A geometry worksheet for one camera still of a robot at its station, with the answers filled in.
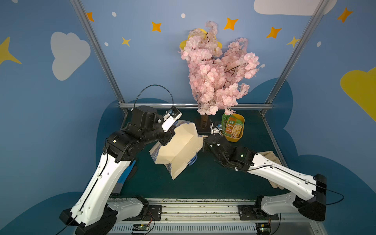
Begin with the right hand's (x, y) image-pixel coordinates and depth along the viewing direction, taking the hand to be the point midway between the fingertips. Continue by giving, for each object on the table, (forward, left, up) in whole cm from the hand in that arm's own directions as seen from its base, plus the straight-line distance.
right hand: (206, 137), depth 73 cm
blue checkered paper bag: (+4, +14, -22) cm, 27 cm away
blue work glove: (-21, +48, -24) cm, 57 cm away
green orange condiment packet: (+25, -17, -17) cm, 35 cm away
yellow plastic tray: (+36, -28, -22) cm, 51 cm away
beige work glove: (+6, -45, -27) cm, 53 cm away
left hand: (-2, +16, +13) cm, 21 cm away
